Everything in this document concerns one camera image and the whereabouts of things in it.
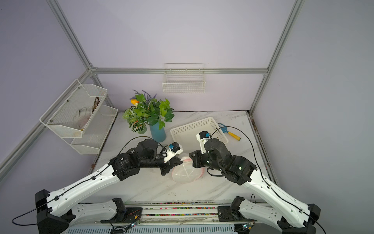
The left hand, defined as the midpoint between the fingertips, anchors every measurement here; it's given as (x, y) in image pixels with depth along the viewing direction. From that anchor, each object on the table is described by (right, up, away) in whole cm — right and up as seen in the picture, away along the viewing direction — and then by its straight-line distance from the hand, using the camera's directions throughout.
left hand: (178, 162), depth 67 cm
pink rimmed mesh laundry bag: (+3, -5, 0) cm, 6 cm away
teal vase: (-18, +11, +34) cm, 40 cm away
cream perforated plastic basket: (+2, +11, +37) cm, 38 cm away
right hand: (+6, +3, 0) cm, 7 cm away
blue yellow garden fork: (+31, +14, +39) cm, 52 cm away
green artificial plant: (-18, +25, +10) cm, 33 cm away
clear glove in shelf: (-54, +23, +11) cm, 60 cm away
